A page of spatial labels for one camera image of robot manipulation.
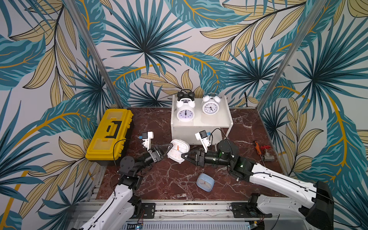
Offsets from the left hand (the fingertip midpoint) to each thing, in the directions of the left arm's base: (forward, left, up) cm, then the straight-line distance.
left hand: (172, 148), depth 64 cm
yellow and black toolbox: (+13, +36, -13) cm, 41 cm away
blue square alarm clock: (-8, -17, -23) cm, 29 cm away
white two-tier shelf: (+11, -21, +3) cm, 24 cm away
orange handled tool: (+15, -55, -28) cm, 63 cm away
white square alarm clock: (0, -3, +1) cm, 3 cm away
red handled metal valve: (+10, -58, -26) cm, 64 cm away
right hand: (-3, -5, 0) cm, 6 cm away
